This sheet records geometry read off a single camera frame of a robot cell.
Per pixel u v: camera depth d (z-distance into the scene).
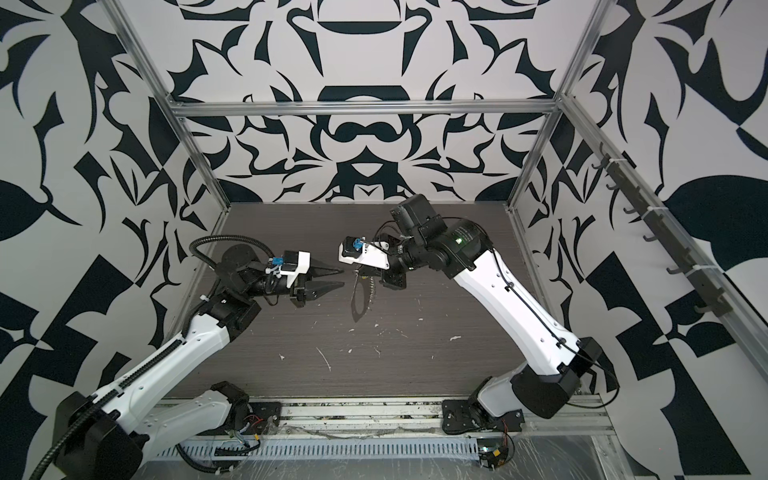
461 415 0.75
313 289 0.59
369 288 0.77
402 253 0.53
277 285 0.59
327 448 0.71
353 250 0.51
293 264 0.53
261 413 0.75
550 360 0.39
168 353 0.47
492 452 0.71
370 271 0.55
